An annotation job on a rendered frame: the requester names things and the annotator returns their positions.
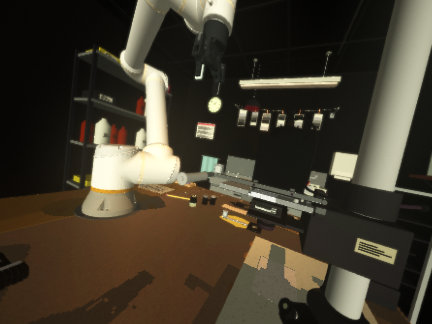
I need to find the yellow flat tool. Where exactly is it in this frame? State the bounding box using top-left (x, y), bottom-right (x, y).
top-left (219, 208), bottom-right (258, 231)

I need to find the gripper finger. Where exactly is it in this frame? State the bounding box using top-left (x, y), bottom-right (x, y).
top-left (193, 53), bottom-right (207, 81)
top-left (208, 59), bottom-right (227, 97)

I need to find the black column base collar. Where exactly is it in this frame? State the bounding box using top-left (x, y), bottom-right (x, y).
top-left (304, 286), bottom-right (370, 324)

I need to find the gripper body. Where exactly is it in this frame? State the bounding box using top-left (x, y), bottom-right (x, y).
top-left (191, 19), bottom-right (231, 65)

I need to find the red and white wall sign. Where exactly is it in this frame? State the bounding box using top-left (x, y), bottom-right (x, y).
top-left (195, 121), bottom-right (217, 140)

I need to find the white jug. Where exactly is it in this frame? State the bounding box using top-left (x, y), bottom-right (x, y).
top-left (93, 117), bottom-right (112, 146)
top-left (134, 127), bottom-right (147, 150)

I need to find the white enlarger column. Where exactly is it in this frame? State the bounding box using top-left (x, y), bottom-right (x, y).
top-left (323, 0), bottom-right (432, 321)

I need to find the black metal shelf unit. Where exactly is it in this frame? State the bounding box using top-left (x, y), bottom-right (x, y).
top-left (62, 44), bottom-right (174, 192)

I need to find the black timer box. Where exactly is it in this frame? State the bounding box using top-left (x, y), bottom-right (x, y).
top-left (246, 198), bottom-right (289, 221)

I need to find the orange flat piece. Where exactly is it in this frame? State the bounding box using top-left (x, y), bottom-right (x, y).
top-left (220, 201), bottom-right (250, 216)

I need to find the cream box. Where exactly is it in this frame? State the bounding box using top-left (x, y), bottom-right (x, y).
top-left (329, 151), bottom-right (360, 182)

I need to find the black enlarger body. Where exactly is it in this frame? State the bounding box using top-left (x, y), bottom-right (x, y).
top-left (301, 181), bottom-right (417, 282)

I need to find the grey small box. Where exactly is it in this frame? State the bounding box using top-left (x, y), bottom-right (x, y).
top-left (308, 170), bottom-right (328, 190)

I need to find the teal box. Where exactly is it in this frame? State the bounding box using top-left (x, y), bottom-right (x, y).
top-left (200, 154), bottom-right (219, 174)

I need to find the black purple knob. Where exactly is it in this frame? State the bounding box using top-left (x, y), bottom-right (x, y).
top-left (250, 218), bottom-right (277, 235)

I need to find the yellow flat box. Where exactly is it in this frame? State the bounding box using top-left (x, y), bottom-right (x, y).
top-left (84, 47), bottom-right (122, 64)

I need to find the white hanging ceiling light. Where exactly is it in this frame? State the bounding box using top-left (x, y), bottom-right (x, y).
top-left (238, 50), bottom-right (343, 91)

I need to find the black drying line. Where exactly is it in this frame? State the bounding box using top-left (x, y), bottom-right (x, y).
top-left (233, 104), bottom-right (341, 115)

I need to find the grey beige enlarger baseboard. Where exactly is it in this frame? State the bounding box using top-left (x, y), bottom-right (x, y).
top-left (215, 235), bottom-right (329, 324)

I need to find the red safelight lamp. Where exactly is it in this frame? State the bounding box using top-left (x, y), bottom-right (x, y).
top-left (243, 88), bottom-right (261, 113)

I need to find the round wall clock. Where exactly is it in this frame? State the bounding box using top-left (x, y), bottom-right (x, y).
top-left (206, 96), bottom-right (223, 114)

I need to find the beige printed paper sheet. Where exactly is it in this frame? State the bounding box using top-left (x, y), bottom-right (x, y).
top-left (137, 183), bottom-right (177, 196)

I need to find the black round knob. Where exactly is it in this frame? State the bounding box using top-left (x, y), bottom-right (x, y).
top-left (277, 296), bottom-right (302, 322)

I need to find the grey upright panel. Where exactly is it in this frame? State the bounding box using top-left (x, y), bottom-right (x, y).
top-left (225, 155), bottom-right (257, 180)

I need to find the black ribbed object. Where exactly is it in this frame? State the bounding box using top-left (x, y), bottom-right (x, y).
top-left (0, 252), bottom-right (30, 289)

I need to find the grey cylinder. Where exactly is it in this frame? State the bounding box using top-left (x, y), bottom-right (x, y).
top-left (176, 171), bottom-right (209, 186)

